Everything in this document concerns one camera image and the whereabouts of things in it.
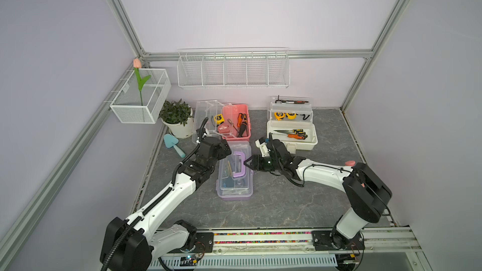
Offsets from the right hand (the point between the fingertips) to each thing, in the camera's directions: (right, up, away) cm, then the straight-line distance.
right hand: (245, 163), depth 84 cm
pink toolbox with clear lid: (-10, +20, +29) cm, 36 cm away
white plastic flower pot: (-35, +14, +14) cm, 40 cm away
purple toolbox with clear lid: (-5, -6, -3) cm, 9 cm away
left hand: (-12, +8, -3) cm, 15 cm away
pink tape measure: (-12, +16, +16) cm, 26 cm away
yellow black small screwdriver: (+30, +15, +24) cm, 41 cm away
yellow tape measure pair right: (+26, +23, +22) cm, 41 cm away
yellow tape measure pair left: (+19, +23, +21) cm, 37 cm away
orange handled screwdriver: (+28, +12, +21) cm, 37 cm away
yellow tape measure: (-15, +21, +20) cm, 32 cm away
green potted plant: (-37, +24, +10) cm, 45 cm away
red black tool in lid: (+26, +31, +24) cm, 47 cm away
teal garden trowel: (-43, +8, +21) cm, 49 cm away
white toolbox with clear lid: (+26, +20, +21) cm, 39 cm away
